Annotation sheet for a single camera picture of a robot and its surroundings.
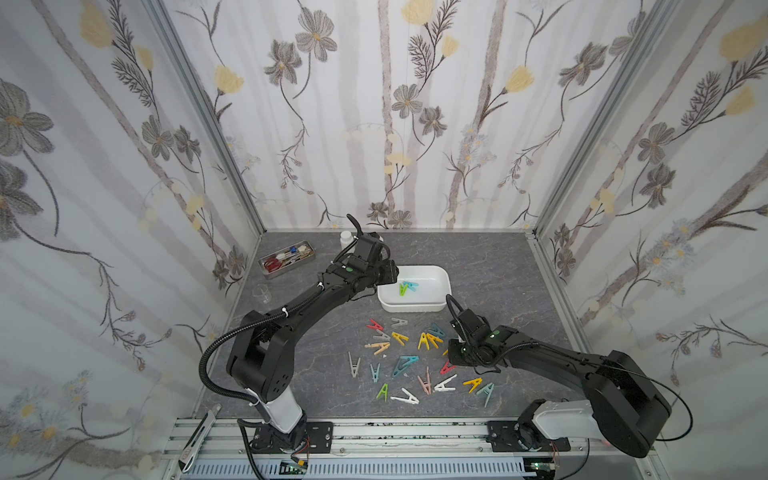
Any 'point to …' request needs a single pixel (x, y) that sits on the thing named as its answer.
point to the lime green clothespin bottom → (383, 390)
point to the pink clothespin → (427, 387)
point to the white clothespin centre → (440, 387)
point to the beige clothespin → (383, 346)
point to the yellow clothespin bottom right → (475, 382)
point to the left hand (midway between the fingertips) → (397, 268)
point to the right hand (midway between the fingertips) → (451, 352)
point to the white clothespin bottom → (411, 399)
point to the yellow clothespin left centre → (400, 337)
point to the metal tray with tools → (286, 259)
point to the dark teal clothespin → (436, 330)
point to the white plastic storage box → (417, 289)
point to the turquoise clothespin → (411, 285)
